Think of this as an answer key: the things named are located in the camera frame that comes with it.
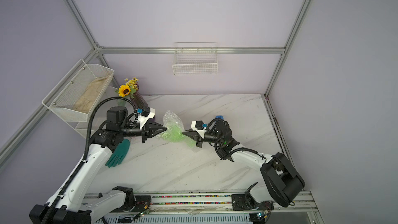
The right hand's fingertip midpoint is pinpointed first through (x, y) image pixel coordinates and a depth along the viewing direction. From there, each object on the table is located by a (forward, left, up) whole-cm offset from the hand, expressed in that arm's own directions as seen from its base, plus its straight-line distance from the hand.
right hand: (185, 132), depth 74 cm
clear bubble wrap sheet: (0, +5, +11) cm, 13 cm away
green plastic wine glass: (-4, +3, +5) cm, 8 cm away
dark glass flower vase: (+31, +34, -9) cm, 47 cm away
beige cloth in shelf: (+20, +50, +8) cm, 55 cm away
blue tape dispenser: (+22, -20, -18) cm, 35 cm away
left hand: (-2, +8, +7) cm, 11 cm away
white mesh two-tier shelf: (+20, +56, +9) cm, 60 cm away
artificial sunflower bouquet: (+29, +35, +3) cm, 46 cm away
